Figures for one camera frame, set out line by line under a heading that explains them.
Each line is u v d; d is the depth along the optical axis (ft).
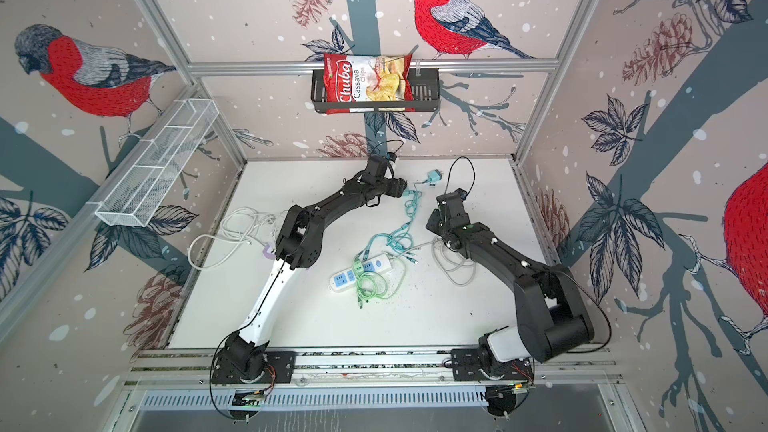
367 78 2.88
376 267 2.91
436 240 3.12
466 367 2.39
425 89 3.11
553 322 1.40
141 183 2.43
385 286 2.87
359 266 2.76
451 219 2.29
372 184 2.88
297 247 2.19
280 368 2.40
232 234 3.22
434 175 3.74
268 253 3.03
